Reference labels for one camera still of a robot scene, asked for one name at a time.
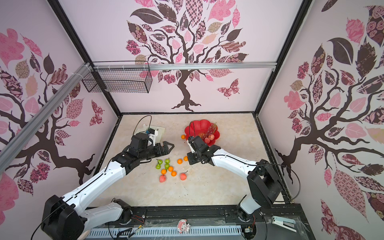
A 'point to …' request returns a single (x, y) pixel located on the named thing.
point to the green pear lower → (167, 166)
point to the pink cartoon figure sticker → (183, 226)
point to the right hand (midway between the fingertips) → (190, 154)
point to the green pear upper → (167, 161)
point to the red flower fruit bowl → (199, 128)
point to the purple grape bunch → (210, 130)
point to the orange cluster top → (170, 168)
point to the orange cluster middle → (179, 161)
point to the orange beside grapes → (185, 158)
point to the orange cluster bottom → (173, 173)
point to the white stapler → (284, 222)
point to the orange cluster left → (163, 171)
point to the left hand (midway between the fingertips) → (169, 149)
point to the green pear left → (158, 166)
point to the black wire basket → (119, 76)
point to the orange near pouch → (183, 137)
